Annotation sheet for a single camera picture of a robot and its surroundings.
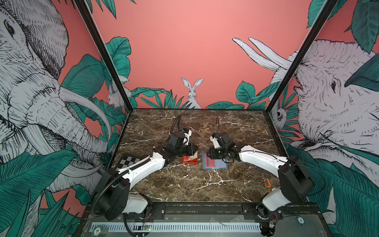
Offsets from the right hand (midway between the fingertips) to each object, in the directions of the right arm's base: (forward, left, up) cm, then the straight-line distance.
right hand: (206, 153), depth 85 cm
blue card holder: (-2, -2, -9) cm, 9 cm away
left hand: (+1, +4, +7) cm, 8 cm away
